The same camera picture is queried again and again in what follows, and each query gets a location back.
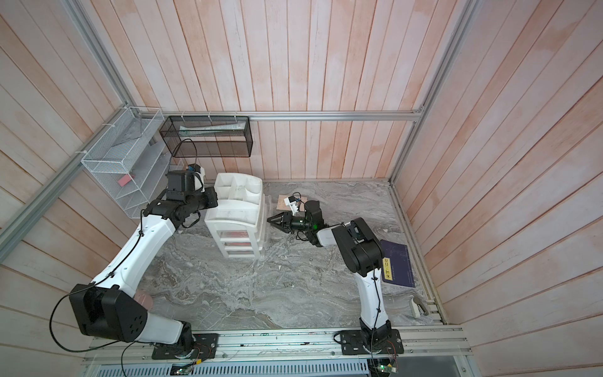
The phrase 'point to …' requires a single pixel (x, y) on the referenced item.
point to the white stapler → (418, 307)
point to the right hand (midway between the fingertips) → (269, 222)
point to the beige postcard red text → (281, 204)
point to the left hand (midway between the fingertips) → (216, 197)
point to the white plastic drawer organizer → (238, 215)
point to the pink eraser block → (124, 180)
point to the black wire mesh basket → (208, 136)
